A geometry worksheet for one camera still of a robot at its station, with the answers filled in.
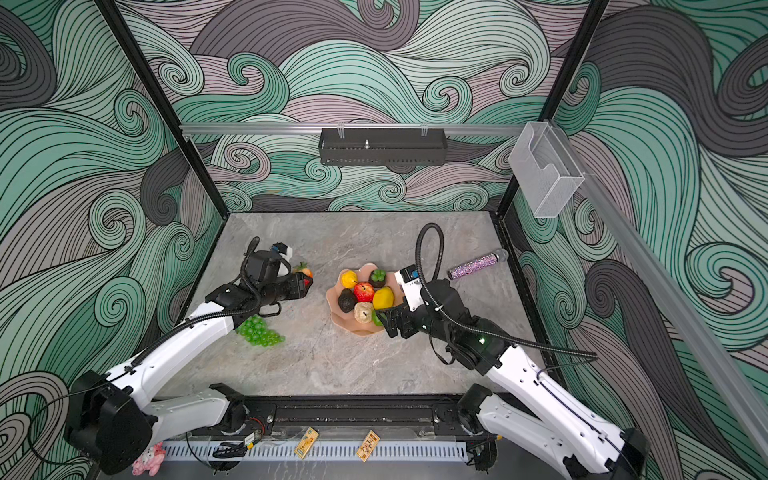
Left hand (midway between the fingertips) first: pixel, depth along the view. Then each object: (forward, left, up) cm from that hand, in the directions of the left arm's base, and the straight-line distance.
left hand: (306, 279), depth 82 cm
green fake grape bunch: (-11, +15, -13) cm, 23 cm away
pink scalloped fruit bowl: (-6, -12, -13) cm, 19 cm away
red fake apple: (+1, -16, -9) cm, 19 cm away
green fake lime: (-8, -20, -8) cm, 23 cm away
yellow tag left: (-37, -4, -14) cm, 39 cm away
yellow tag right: (-37, -19, -13) cm, 43 cm away
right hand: (-11, -24, +6) cm, 27 cm away
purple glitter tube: (+19, -64, -11) cm, 67 cm away
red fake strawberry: (+1, +1, +4) cm, 4 cm away
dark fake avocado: (-2, -11, -9) cm, 14 cm away
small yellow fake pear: (+5, -11, -7) cm, 14 cm away
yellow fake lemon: (0, -22, -10) cm, 24 cm away
